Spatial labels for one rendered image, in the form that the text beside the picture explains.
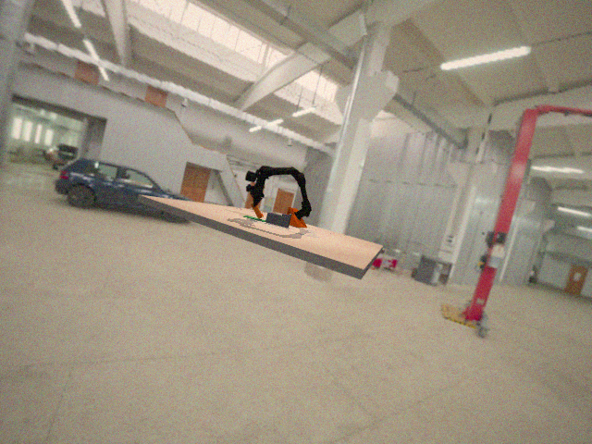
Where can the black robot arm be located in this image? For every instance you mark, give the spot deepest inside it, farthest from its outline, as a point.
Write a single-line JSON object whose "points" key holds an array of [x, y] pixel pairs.
{"points": [[267, 171]]}

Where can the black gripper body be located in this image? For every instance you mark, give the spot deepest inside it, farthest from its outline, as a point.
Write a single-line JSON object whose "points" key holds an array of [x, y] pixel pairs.
{"points": [[258, 190]]}

